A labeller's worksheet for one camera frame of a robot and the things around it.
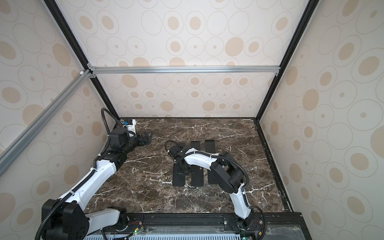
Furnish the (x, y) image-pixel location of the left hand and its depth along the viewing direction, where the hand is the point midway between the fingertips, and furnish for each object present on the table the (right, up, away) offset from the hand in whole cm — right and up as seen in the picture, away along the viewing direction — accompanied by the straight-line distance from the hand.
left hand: (149, 130), depth 80 cm
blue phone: (+35, -11, +23) cm, 44 cm away
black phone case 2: (+26, -28, +10) cm, 39 cm away
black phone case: (+15, -26, +6) cm, 31 cm away
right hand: (+17, -27, +11) cm, 34 cm away
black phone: (+20, -9, -11) cm, 25 cm away
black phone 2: (+25, -10, +23) cm, 36 cm away
